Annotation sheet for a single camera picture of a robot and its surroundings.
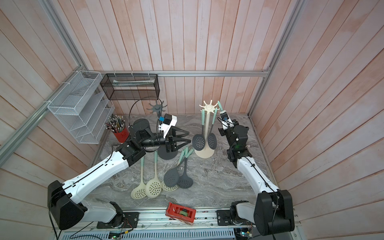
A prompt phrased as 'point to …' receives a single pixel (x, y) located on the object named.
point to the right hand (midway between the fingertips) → (225, 114)
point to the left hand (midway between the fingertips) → (188, 140)
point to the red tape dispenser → (182, 213)
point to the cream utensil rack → (206, 152)
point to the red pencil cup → (116, 124)
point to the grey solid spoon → (171, 176)
